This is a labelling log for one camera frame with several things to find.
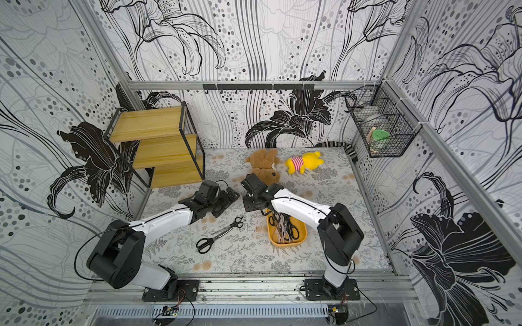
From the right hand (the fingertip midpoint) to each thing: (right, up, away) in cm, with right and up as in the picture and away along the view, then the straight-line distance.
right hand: (251, 201), depth 87 cm
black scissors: (+18, -13, -1) cm, 22 cm away
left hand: (-7, -1, +2) cm, 8 cm away
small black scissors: (-7, -10, +3) cm, 13 cm away
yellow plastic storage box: (+22, -12, +1) cm, 25 cm away
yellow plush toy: (+29, +18, +19) cm, 39 cm away
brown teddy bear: (+4, +18, +14) cm, 23 cm away
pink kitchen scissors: (+14, -14, -3) cm, 20 cm away
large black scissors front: (-19, -18, -3) cm, 26 cm away
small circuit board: (-28, -37, -16) cm, 49 cm away
